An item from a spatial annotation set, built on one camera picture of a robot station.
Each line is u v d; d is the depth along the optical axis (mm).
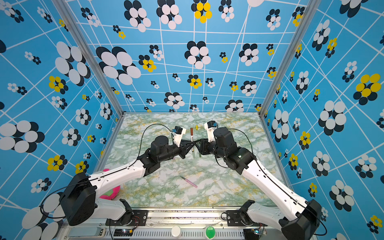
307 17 708
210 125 622
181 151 666
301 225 361
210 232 619
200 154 963
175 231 641
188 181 848
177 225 722
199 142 663
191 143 735
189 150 727
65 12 698
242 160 489
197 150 659
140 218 727
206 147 617
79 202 412
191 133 722
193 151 722
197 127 1107
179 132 656
